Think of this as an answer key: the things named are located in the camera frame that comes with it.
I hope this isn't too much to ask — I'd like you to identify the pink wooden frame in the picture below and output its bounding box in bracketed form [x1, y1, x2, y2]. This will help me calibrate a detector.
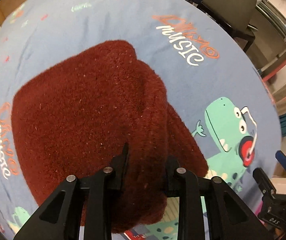
[260, 42, 286, 103]

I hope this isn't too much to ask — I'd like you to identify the dark red knit sweater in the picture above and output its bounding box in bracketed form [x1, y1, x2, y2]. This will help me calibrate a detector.
[11, 40, 208, 233]

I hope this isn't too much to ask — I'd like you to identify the grey office chair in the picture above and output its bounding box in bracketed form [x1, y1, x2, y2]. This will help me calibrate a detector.
[197, 0, 257, 52]

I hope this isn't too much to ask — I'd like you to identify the blue dinosaur print bedsheet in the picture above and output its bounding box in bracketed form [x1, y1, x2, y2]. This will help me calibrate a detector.
[0, 0, 281, 239]

